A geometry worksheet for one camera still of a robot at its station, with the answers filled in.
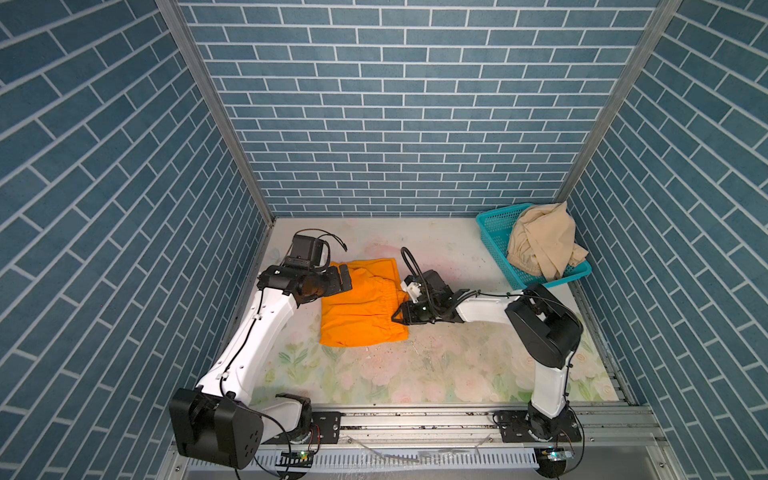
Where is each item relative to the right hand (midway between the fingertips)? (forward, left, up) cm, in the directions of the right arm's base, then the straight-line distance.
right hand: (393, 316), depth 91 cm
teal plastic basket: (+41, -36, +1) cm, 55 cm away
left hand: (0, +14, +17) cm, 22 cm away
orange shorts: (-1, +8, +1) cm, 9 cm away
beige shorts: (+28, -49, +7) cm, 57 cm away
